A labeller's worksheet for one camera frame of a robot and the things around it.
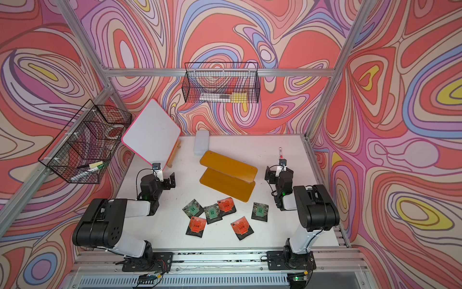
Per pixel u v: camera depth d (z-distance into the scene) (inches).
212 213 34.0
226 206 34.9
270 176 33.9
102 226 17.8
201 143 45.3
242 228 32.3
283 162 32.2
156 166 31.9
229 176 33.9
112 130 34.3
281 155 43.2
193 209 34.7
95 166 28.3
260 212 34.1
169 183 33.9
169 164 40.0
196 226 32.6
